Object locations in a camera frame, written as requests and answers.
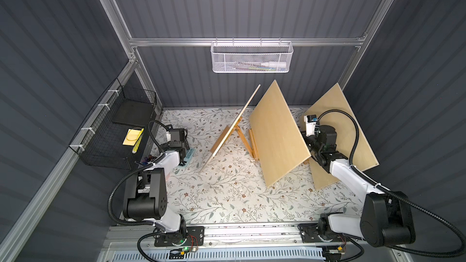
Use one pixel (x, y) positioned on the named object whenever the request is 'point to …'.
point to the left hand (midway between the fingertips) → (173, 144)
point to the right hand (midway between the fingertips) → (302, 130)
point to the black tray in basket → (133, 112)
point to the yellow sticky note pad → (131, 137)
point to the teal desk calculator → (189, 154)
